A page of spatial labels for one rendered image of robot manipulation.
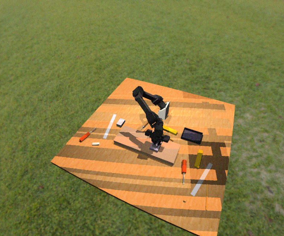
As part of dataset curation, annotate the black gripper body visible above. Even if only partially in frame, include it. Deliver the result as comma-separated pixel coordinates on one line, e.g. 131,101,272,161
145,129,170,143

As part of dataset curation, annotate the yellow rectangular block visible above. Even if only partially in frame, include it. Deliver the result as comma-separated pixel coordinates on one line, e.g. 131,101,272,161
194,149,203,168
163,125,178,135

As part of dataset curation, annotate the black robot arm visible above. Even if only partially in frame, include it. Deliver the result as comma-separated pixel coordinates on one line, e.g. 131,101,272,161
132,86,167,143

